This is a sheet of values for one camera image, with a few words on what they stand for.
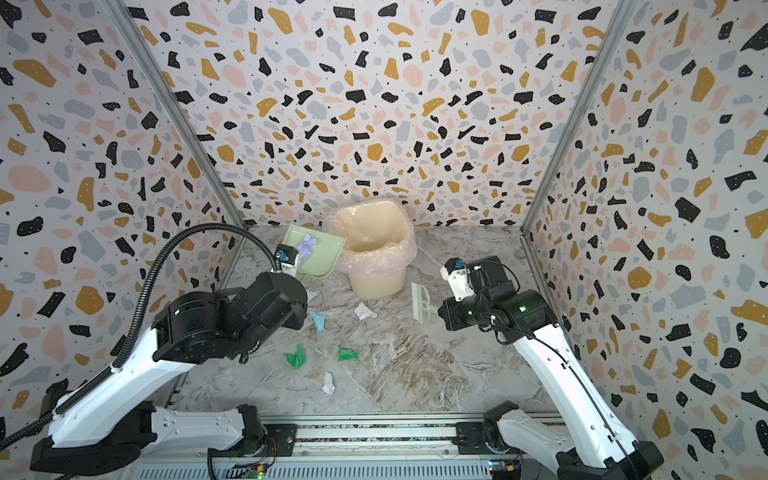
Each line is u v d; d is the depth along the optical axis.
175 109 0.86
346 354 0.88
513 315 0.45
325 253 0.65
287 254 0.50
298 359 0.86
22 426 0.36
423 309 0.78
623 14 0.71
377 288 1.01
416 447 0.73
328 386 0.81
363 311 0.96
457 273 0.63
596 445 0.37
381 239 1.02
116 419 0.39
